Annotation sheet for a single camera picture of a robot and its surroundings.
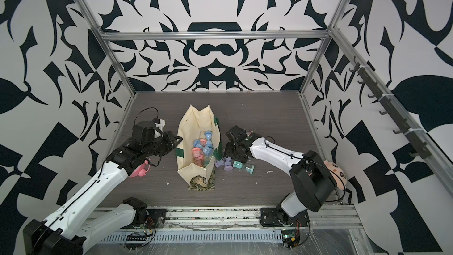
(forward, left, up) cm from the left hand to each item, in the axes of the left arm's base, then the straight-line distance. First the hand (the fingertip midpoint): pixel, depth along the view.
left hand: (182, 135), depth 77 cm
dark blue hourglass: (+10, -10, -17) cm, 22 cm away
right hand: (-2, -19, -14) cm, 24 cm away
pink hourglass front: (0, -4, -15) cm, 15 cm away
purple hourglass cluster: (-6, -19, -17) cm, 26 cm away
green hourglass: (-9, -30, -18) cm, 36 cm away
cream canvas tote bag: (+9, -3, -6) cm, 11 cm away
